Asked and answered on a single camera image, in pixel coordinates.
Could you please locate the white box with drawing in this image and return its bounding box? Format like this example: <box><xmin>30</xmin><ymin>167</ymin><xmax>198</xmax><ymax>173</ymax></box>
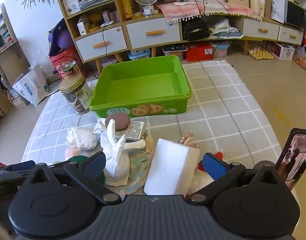
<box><xmin>265</xmin><ymin>41</ymin><xmax>296</xmax><ymax>60</ymax></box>

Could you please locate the small printed box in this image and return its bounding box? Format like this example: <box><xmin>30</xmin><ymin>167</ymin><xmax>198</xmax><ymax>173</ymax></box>
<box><xmin>115</xmin><ymin>121</ymin><xmax>147</xmax><ymax>142</ymax></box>

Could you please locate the red cardboard box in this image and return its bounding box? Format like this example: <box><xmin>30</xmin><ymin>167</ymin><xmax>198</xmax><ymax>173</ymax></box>
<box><xmin>185</xmin><ymin>42</ymin><xmax>214</xmax><ymax>62</ymax></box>

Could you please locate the bag of oranges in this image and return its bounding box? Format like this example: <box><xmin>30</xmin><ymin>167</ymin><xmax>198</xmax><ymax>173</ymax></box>
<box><xmin>294</xmin><ymin>45</ymin><xmax>306</xmax><ymax>71</ymax></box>

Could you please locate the pile of folded clothes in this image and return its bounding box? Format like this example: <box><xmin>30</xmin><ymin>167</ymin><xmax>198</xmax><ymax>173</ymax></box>
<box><xmin>209</xmin><ymin>19</ymin><xmax>244</xmax><ymax>40</ymax></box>

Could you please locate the pink tasselled cloth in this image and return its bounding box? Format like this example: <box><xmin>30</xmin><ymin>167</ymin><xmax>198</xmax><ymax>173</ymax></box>
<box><xmin>156</xmin><ymin>2</ymin><xmax>263</xmax><ymax>25</ymax></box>

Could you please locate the red printed bag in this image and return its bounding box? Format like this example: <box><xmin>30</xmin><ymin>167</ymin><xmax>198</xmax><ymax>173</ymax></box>
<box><xmin>49</xmin><ymin>47</ymin><xmax>87</xmax><ymax>80</ymax></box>

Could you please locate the smartphone on stand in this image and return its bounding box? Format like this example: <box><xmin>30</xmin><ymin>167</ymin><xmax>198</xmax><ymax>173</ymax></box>
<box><xmin>274</xmin><ymin>128</ymin><xmax>306</xmax><ymax>192</ymax></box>

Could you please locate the brown round plush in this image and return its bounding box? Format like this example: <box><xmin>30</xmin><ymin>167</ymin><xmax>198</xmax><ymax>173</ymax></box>
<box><xmin>105</xmin><ymin>112</ymin><xmax>131</xmax><ymax>130</ymax></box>

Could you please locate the wooden desk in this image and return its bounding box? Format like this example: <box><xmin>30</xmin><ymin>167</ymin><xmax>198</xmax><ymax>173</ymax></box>
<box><xmin>0</xmin><ymin>4</ymin><xmax>31</xmax><ymax>120</ymax></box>

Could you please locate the row of yellow items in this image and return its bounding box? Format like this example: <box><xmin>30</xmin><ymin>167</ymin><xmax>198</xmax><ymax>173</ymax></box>
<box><xmin>248</xmin><ymin>49</ymin><xmax>274</xmax><ymax>60</ymax></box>

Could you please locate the wooden sideboard cabinet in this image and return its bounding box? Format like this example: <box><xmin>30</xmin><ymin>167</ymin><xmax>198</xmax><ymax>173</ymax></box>
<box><xmin>57</xmin><ymin>0</ymin><xmax>306</xmax><ymax>75</ymax></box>

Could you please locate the white appliance black front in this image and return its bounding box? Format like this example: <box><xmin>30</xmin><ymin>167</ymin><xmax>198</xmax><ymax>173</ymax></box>
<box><xmin>271</xmin><ymin>0</ymin><xmax>306</xmax><ymax>29</ymax></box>

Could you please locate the sequin fabric item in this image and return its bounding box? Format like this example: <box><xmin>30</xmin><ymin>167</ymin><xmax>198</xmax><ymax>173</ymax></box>
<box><xmin>179</xmin><ymin>132</ymin><xmax>201</xmax><ymax>150</ymax></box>

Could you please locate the blue storage box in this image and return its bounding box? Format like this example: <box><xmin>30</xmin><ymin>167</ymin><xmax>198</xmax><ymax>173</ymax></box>
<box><xmin>128</xmin><ymin>49</ymin><xmax>152</xmax><ymax>61</ymax></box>

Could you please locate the white paper bag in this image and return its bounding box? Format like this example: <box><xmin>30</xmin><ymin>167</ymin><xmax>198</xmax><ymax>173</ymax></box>
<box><xmin>12</xmin><ymin>64</ymin><xmax>50</xmax><ymax>107</ymax></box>

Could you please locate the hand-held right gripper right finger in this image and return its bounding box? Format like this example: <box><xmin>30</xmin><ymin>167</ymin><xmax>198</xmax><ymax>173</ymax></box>
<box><xmin>188</xmin><ymin>152</ymin><xmax>286</xmax><ymax>204</ymax></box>

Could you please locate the clear pink storage box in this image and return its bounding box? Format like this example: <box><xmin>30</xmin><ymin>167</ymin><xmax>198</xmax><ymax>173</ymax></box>
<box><xmin>210</xmin><ymin>41</ymin><xmax>230</xmax><ymax>58</ymax></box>

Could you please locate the white cloth glove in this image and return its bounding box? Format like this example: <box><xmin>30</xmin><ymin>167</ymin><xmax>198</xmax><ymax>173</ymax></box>
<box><xmin>100</xmin><ymin>118</ymin><xmax>146</xmax><ymax>187</ymax></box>

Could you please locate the tin can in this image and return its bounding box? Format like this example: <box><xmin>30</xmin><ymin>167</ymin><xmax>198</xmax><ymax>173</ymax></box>
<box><xmin>62</xmin><ymin>60</ymin><xmax>79</xmax><ymax>78</ymax></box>

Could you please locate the white milk carton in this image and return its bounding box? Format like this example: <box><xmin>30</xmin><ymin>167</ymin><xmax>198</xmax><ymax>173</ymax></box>
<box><xmin>77</xmin><ymin>15</ymin><xmax>90</xmax><ymax>36</ymax></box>

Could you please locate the white sponge block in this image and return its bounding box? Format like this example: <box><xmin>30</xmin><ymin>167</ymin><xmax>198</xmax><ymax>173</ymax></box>
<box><xmin>144</xmin><ymin>138</ymin><xmax>201</xmax><ymax>196</ymax></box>

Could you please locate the green plastic box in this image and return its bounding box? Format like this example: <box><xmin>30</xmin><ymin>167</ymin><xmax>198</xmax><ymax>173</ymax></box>
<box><xmin>89</xmin><ymin>55</ymin><xmax>192</xmax><ymax>118</ymax></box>

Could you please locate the white crumpled cloth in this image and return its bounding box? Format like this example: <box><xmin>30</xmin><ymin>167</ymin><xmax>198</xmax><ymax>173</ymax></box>
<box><xmin>65</xmin><ymin>127</ymin><xmax>98</xmax><ymax>150</ymax></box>

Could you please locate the purple bag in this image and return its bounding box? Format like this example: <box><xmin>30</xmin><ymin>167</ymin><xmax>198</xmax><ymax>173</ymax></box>
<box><xmin>48</xmin><ymin>18</ymin><xmax>75</xmax><ymax>57</ymax></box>

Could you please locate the clear storage box dark lid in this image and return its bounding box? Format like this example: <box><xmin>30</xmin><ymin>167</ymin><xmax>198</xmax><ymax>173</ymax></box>
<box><xmin>163</xmin><ymin>44</ymin><xmax>188</xmax><ymax>61</ymax></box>

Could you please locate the pink knit item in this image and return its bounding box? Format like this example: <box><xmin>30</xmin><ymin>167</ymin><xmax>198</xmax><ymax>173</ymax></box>
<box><xmin>64</xmin><ymin>147</ymin><xmax>82</xmax><ymax>160</ymax></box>

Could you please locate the dark green knit item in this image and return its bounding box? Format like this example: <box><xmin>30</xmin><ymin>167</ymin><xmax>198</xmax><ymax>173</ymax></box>
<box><xmin>72</xmin><ymin>155</ymin><xmax>106</xmax><ymax>184</ymax></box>

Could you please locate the yellow can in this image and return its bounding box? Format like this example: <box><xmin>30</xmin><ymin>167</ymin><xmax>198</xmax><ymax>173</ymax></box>
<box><xmin>122</xmin><ymin>0</ymin><xmax>133</xmax><ymax>20</ymax></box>

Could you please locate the white cardboard box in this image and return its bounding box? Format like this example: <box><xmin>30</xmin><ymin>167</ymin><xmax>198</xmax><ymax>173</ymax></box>
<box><xmin>62</xmin><ymin>0</ymin><xmax>81</xmax><ymax>17</ymax></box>

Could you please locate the white drawer wooden handle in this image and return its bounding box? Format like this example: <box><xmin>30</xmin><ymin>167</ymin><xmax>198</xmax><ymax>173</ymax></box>
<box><xmin>278</xmin><ymin>26</ymin><xmax>304</xmax><ymax>46</ymax></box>
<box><xmin>75</xmin><ymin>26</ymin><xmax>128</xmax><ymax>62</ymax></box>
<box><xmin>125</xmin><ymin>17</ymin><xmax>181</xmax><ymax>49</ymax></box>
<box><xmin>243</xmin><ymin>19</ymin><xmax>280</xmax><ymax>40</ymax></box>

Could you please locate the patterned fabric cloth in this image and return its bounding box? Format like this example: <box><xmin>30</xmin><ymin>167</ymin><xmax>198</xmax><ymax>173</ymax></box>
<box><xmin>119</xmin><ymin>150</ymin><xmax>153</xmax><ymax>197</ymax></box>

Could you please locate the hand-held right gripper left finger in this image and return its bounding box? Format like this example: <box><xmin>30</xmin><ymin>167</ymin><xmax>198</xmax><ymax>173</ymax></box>
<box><xmin>23</xmin><ymin>151</ymin><xmax>122</xmax><ymax>204</ymax></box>

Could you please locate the black bag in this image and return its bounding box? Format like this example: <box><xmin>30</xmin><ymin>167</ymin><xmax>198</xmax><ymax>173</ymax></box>
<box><xmin>181</xmin><ymin>17</ymin><xmax>210</xmax><ymax>42</ymax></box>

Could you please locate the grey checkered mat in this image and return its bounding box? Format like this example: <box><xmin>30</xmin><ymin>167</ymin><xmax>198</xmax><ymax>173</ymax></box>
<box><xmin>21</xmin><ymin>60</ymin><xmax>301</xmax><ymax>200</ymax></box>

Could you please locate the clear cookie jar gold lid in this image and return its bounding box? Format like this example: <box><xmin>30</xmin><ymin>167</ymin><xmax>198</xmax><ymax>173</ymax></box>
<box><xmin>59</xmin><ymin>73</ymin><xmax>92</xmax><ymax>115</ymax></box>

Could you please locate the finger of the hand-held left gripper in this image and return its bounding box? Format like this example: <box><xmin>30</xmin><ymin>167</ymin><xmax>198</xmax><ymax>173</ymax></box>
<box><xmin>0</xmin><ymin>160</ymin><xmax>36</xmax><ymax>181</ymax></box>

